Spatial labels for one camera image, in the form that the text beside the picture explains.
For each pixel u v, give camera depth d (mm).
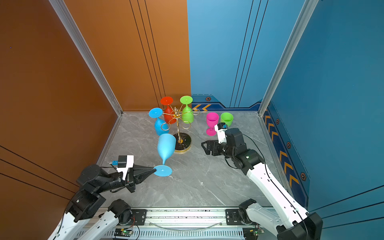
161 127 849
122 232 706
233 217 724
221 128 644
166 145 624
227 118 1023
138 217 739
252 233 700
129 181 493
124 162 459
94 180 442
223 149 612
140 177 521
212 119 982
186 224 726
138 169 529
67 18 726
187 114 907
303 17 728
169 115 806
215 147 633
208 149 644
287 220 378
